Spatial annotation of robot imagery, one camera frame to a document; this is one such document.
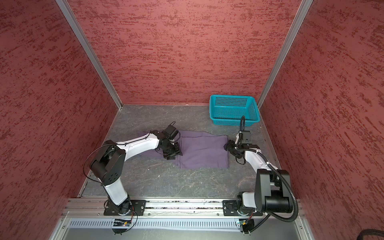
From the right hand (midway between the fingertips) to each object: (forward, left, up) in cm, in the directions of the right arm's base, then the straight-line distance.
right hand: (227, 149), depth 91 cm
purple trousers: (+3, +17, -5) cm, 18 cm away
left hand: (-5, +30, 0) cm, 30 cm away
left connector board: (-36, +58, -6) cm, 68 cm away
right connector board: (-38, -5, -6) cm, 39 cm away
